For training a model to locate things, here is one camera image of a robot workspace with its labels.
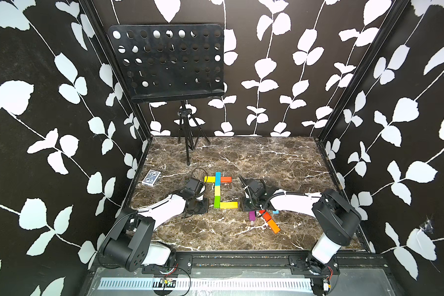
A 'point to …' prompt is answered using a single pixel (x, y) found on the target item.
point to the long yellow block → (230, 205)
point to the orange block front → (274, 226)
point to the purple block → (252, 216)
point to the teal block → (218, 179)
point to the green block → (216, 201)
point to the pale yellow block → (217, 190)
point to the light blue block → (275, 212)
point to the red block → (267, 216)
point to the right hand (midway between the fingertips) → (239, 203)
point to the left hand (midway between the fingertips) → (208, 205)
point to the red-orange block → (226, 179)
